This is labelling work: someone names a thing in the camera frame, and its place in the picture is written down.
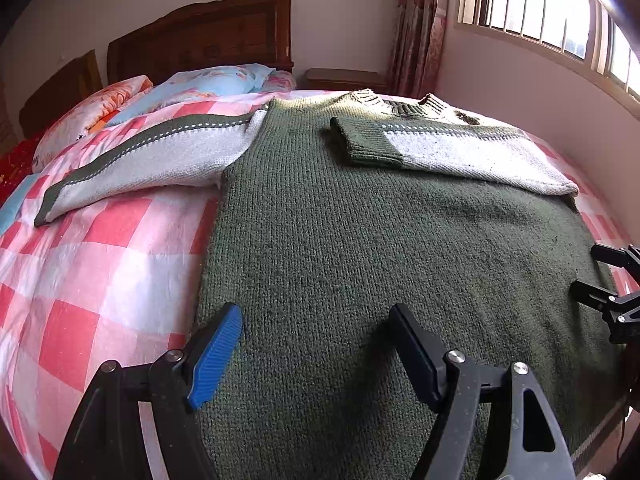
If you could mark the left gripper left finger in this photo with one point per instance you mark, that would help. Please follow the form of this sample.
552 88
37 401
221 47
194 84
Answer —
105 438

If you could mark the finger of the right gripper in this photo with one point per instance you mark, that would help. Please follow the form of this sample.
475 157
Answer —
596 297
627 258

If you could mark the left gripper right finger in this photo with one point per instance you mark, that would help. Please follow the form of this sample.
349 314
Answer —
523 438

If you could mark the green knit sweater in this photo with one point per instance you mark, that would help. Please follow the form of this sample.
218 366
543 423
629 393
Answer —
320 231

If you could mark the pink checkered bed sheet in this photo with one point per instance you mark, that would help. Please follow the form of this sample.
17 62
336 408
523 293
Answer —
116 279

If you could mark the light blue pillow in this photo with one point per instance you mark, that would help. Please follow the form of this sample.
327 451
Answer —
13 203

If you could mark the barred window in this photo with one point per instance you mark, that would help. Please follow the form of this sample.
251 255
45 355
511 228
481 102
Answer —
580 30

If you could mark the red floral blanket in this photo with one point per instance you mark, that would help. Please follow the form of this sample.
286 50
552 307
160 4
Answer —
16 164

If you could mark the pink floral curtain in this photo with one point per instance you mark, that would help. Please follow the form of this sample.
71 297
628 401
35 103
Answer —
417 47

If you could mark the orange floral pillow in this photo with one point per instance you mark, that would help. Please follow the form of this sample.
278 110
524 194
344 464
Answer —
82 119

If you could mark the wooden nightstand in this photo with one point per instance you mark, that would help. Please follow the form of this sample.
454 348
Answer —
334 79

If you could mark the dark wooden headboard left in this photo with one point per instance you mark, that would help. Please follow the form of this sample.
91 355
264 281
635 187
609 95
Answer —
70 85

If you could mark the dark wooden headboard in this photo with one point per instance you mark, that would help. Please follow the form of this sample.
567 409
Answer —
70 85
206 34

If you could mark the blue floral pillow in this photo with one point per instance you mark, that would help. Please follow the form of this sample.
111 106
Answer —
224 80

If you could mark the dark wooden headboard right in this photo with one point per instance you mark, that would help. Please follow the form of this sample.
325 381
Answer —
206 34

